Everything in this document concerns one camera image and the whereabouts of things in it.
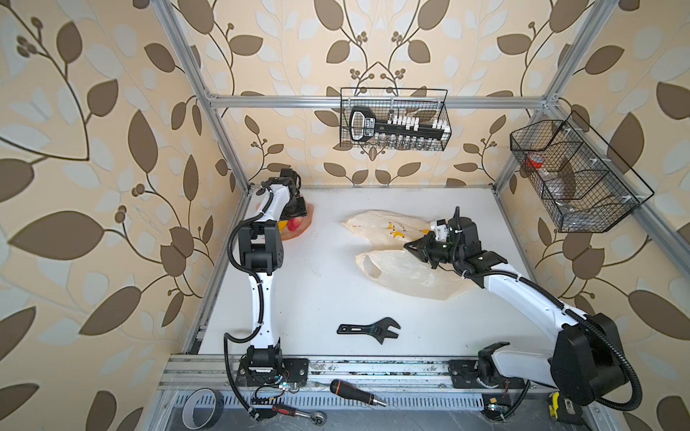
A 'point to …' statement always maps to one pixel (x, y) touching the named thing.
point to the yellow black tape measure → (565, 410)
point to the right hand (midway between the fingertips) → (403, 245)
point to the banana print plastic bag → (388, 260)
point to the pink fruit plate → (287, 234)
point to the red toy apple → (294, 223)
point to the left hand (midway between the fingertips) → (291, 211)
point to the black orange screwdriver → (348, 390)
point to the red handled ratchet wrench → (316, 417)
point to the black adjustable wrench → (378, 329)
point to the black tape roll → (188, 413)
